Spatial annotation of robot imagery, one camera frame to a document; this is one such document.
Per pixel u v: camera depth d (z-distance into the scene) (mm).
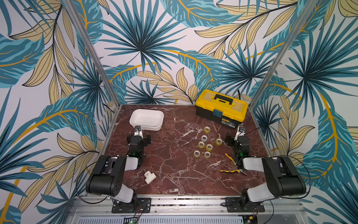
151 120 1061
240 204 729
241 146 704
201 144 954
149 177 803
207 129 1038
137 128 750
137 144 689
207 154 915
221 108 970
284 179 453
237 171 838
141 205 727
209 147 950
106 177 444
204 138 994
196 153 925
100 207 749
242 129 797
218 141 977
